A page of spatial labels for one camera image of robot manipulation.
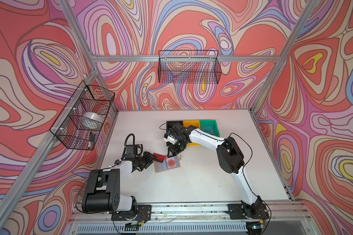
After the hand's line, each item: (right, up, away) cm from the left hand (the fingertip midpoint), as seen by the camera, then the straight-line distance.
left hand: (156, 157), depth 91 cm
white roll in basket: (-28, +23, -21) cm, 42 cm away
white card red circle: (+9, -3, 0) cm, 10 cm away
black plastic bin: (+8, +21, +11) cm, 25 cm away
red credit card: (+2, 0, 0) cm, 2 cm away
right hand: (+11, 0, 0) cm, 11 cm away
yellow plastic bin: (+27, +21, +12) cm, 36 cm away
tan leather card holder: (+2, -6, -2) cm, 6 cm away
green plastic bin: (+37, +19, +15) cm, 44 cm away
